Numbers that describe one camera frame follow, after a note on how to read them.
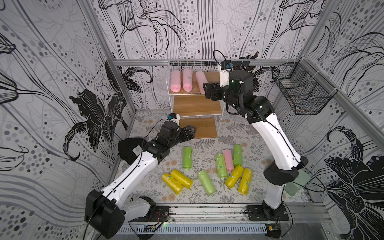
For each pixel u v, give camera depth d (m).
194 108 0.88
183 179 0.81
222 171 0.84
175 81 0.72
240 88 0.43
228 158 0.89
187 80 0.71
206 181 0.82
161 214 0.72
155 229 0.70
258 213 0.72
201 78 0.74
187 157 0.88
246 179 0.80
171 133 0.57
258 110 0.42
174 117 0.67
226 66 0.50
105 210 0.37
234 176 0.81
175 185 0.79
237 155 0.90
